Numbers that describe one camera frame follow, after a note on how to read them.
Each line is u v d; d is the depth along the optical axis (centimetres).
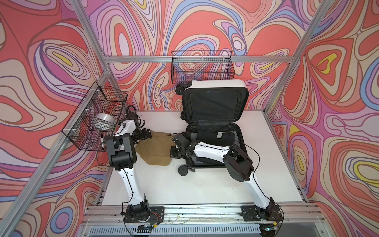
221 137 93
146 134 92
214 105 88
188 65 96
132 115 85
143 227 70
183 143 75
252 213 73
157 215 72
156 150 94
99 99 77
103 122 70
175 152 83
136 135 86
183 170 86
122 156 56
